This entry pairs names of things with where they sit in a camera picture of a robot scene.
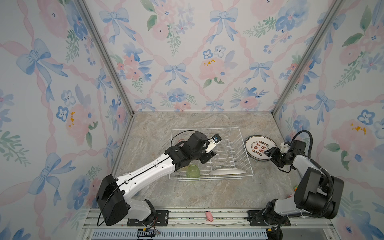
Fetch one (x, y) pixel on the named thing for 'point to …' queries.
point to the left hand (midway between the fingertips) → (212, 147)
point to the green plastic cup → (193, 172)
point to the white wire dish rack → (231, 162)
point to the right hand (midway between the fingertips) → (268, 154)
